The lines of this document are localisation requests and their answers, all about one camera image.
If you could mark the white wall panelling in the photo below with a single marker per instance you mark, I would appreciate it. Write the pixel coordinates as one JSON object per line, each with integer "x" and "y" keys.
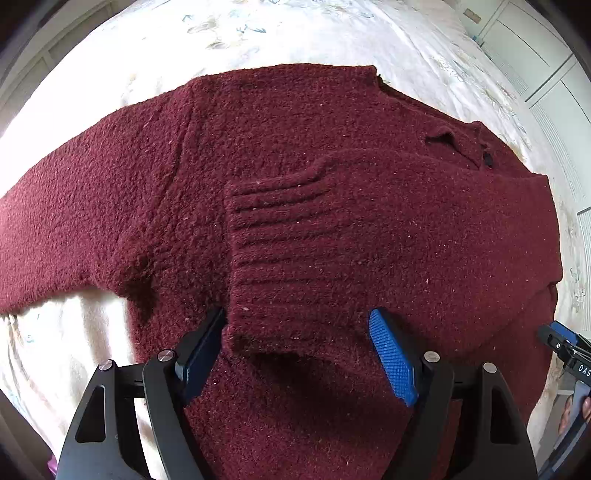
{"x": 64, "y": 27}

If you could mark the person's right hand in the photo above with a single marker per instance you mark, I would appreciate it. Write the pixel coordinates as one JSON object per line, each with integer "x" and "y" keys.
{"x": 585, "y": 409}

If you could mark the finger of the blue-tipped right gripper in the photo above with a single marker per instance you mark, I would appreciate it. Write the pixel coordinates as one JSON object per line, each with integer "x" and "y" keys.
{"x": 565, "y": 332}

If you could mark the maroon knit sweater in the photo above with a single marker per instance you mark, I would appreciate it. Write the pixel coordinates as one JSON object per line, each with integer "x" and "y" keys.
{"x": 299, "y": 198}

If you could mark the white floral bed sheet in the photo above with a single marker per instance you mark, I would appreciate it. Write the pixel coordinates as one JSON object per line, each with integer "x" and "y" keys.
{"x": 420, "y": 48}

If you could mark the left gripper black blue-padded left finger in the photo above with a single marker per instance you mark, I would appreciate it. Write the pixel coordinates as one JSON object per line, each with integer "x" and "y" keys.
{"x": 103, "y": 440}

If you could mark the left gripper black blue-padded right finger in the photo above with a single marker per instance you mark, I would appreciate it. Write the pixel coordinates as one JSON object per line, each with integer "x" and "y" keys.
{"x": 491, "y": 441}

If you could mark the white wardrobe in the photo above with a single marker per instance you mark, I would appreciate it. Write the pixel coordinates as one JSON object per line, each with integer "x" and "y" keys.
{"x": 544, "y": 70}

